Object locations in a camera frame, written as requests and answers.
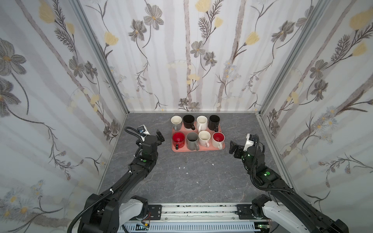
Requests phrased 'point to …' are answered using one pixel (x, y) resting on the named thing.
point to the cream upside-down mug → (218, 140)
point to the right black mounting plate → (244, 212)
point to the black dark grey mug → (213, 122)
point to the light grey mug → (177, 121)
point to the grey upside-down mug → (192, 141)
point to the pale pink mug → (204, 137)
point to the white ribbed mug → (201, 123)
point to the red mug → (178, 138)
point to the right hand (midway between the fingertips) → (236, 140)
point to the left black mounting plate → (155, 212)
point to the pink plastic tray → (185, 141)
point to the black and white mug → (189, 122)
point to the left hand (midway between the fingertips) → (149, 129)
